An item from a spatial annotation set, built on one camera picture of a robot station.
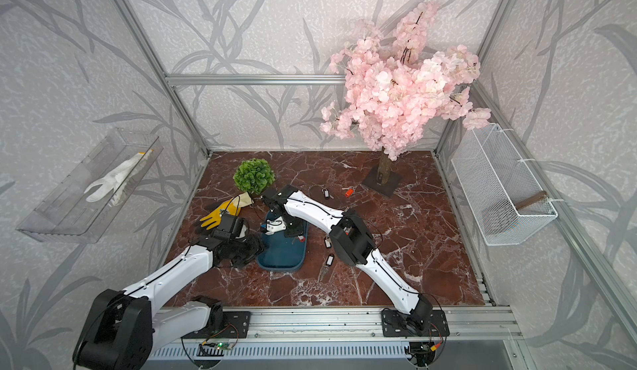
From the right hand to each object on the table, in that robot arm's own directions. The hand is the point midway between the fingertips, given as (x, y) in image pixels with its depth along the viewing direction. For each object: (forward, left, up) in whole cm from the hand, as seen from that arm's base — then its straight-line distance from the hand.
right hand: (296, 226), depth 95 cm
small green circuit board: (-38, +18, 0) cm, 42 cm away
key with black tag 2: (-13, -13, -1) cm, 18 cm away
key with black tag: (+15, -11, -1) cm, 19 cm away
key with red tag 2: (+17, -22, -1) cm, 28 cm away
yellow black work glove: (+8, +27, +1) cm, 28 cm away
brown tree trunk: (+21, -35, +9) cm, 42 cm away
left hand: (-10, +10, +3) cm, 15 cm away
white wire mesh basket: (-7, -65, +25) cm, 70 cm away
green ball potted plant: (+14, +16, +13) cm, 25 cm away
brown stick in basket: (-10, -65, +33) cm, 74 cm away
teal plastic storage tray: (-13, +3, +6) cm, 14 cm away
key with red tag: (-5, -2, +1) cm, 6 cm away
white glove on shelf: (-5, +42, +36) cm, 55 cm away
